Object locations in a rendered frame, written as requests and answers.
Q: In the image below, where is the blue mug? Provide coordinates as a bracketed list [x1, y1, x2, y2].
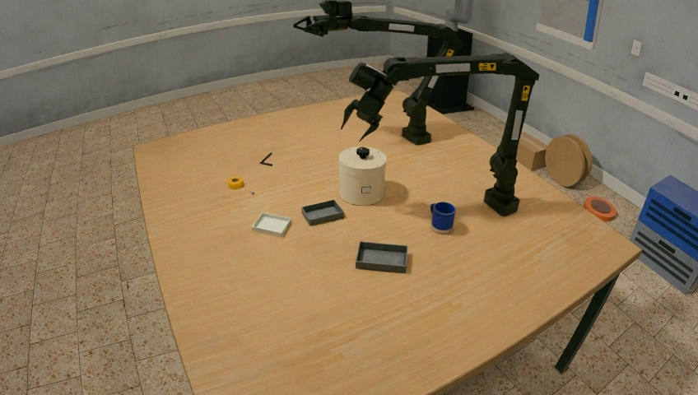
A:
[430, 202, 456, 235]

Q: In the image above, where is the yellow roll of tape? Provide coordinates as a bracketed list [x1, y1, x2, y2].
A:
[228, 176, 243, 189]

